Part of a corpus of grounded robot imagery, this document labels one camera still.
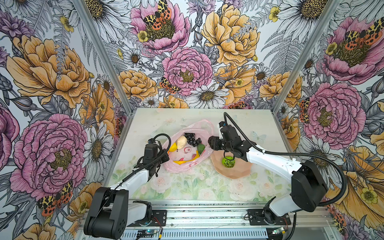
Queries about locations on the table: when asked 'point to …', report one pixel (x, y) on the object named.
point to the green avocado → (200, 148)
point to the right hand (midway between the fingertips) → (211, 144)
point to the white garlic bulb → (181, 142)
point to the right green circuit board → (280, 230)
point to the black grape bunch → (191, 139)
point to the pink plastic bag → (189, 158)
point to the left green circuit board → (146, 233)
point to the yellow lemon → (173, 147)
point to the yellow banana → (180, 162)
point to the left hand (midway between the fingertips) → (167, 156)
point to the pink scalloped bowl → (241, 168)
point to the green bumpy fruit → (228, 163)
